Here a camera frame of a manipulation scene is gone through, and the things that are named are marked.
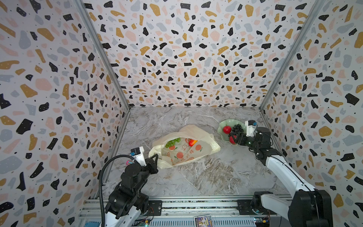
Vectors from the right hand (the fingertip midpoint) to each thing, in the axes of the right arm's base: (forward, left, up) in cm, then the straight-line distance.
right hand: (236, 133), depth 84 cm
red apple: (+13, +1, -13) cm, 19 cm away
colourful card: (-42, +20, -15) cm, 49 cm away
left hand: (-17, +42, +4) cm, 46 cm away
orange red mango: (+1, +27, -13) cm, 29 cm away
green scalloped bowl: (+19, -3, -13) cm, 23 cm away
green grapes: (+2, +40, -14) cm, 42 cm away
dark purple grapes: (+12, -6, -11) cm, 17 cm away
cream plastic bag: (-4, +34, -17) cm, 38 cm away
